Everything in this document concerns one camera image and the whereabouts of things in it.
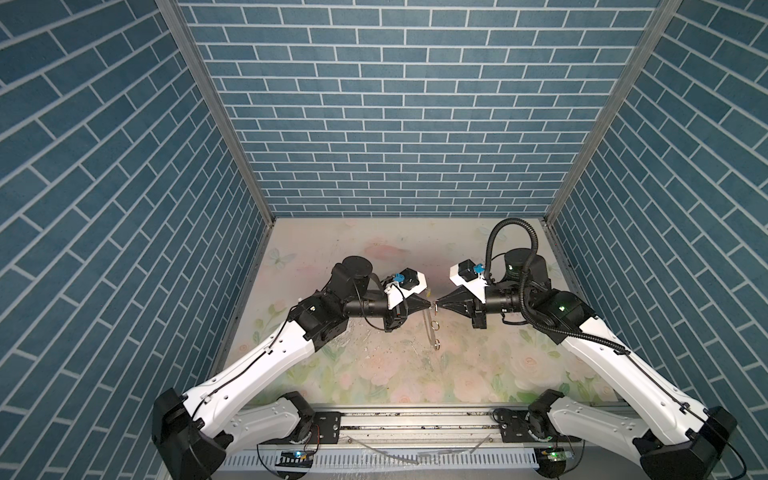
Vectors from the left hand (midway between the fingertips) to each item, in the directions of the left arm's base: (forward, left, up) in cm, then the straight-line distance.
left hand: (426, 304), depth 64 cm
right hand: (+1, -2, 0) cm, 3 cm away
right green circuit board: (-25, -32, -29) cm, 50 cm away
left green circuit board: (-24, +31, -32) cm, 51 cm away
